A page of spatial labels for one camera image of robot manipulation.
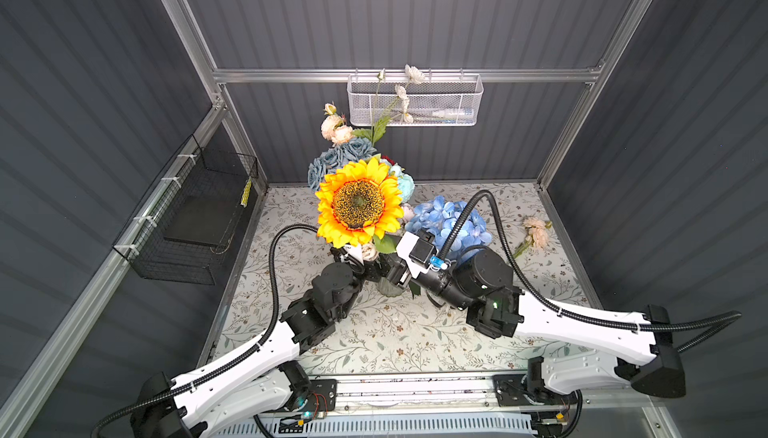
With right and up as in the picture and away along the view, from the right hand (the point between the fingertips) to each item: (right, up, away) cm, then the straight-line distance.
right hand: (374, 232), depth 49 cm
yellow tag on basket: (-38, +9, +34) cm, 51 cm away
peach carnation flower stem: (+52, -4, +50) cm, 72 cm away
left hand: (-1, -3, +22) cm, 22 cm away
